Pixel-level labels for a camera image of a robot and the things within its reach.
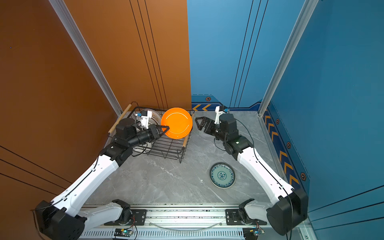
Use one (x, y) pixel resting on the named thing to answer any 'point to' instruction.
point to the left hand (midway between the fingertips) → (169, 127)
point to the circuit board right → (251, 233)
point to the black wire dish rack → (172, 144)
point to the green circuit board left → (124, 232)
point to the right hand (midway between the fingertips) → (200, 122)
